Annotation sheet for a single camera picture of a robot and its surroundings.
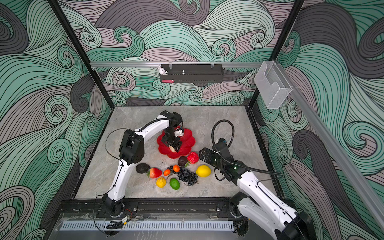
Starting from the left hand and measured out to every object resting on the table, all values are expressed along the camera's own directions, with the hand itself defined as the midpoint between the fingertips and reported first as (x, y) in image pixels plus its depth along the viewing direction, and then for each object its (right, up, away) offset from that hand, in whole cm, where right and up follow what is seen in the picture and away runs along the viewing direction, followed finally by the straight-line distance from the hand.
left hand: (174, 147), depth 92 cm
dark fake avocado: (-17, -10, -9) cm, 22 cm away
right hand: (+18, -2, -13) cm, 22 cm away
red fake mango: (-10, -13, -10) cm, 19 cm away
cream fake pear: (-1, -1, -3) cm, 3 cm away
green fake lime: (+2, -17, -14) cm, 22 cm away
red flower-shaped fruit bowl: (+9, +2, +6) cm, 11 cm away
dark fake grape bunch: (+10, -15, -11) cm, 21 cm away
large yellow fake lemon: (+18, -12, -10) cm, 23 cm away
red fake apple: (+12, -5, -6) cm, 14 cm away
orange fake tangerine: (+2, -10, -11) cm, 15 cm away
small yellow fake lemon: (-5, -16, -14) cm, 22 cm away
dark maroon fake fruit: (+5, -7, -7) cm, 11 cm away
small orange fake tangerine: (-3, -12, -10) cm, 16 cm away
